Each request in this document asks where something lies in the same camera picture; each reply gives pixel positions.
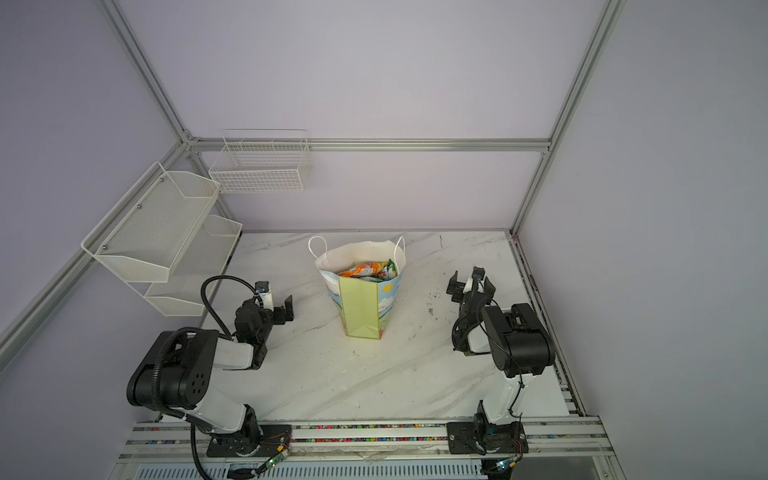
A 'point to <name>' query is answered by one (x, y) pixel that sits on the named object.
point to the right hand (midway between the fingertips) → (470, 273)
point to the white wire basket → (261, 161)
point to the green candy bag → (390, 271)
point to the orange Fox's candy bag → (363, 269)
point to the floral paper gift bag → (365, 307)
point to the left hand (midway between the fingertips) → (274, 297)
